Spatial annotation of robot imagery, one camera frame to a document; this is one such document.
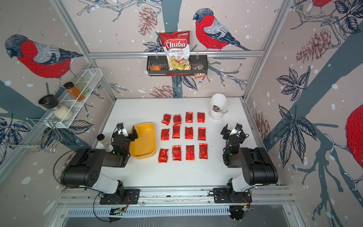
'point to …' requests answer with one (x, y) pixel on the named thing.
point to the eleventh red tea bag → (165, 134)
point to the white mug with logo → (218, 105)
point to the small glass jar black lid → (103, 140)
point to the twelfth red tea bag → (167, 118)
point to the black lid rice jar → (61, 112)
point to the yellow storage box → (145, 146)
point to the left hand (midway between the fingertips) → (128, 125)
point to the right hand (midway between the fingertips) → (233, 125)
